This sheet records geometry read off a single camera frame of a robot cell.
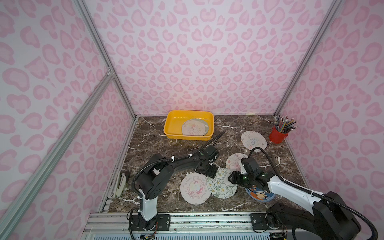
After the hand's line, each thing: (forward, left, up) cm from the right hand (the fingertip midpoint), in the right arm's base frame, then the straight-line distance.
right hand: (232, 180), depth 85 cm
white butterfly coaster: (+31, -17, -3) cm, 35 cm away
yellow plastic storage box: (+47, +40, -1) cm, 62 cm away
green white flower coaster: (-3, +7, -1) cm, 7 cm away
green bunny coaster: (+44, +15, -1) cm, 46 cm away
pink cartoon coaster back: (+39, +23, 0) cm, 45 cm away
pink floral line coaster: (+11, -3, -1) cm, 11 cm away
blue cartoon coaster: (-7, -14, -2) cm, 16 cm away
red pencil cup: (+29, -33, +3) cm, 44 cm away
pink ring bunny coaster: (-4, +21, -1) cm, 21 cm away
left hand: (+4, +11, 0) cm, 12 cm away
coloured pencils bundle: (+31, -34, +12) cm, 48 cm away
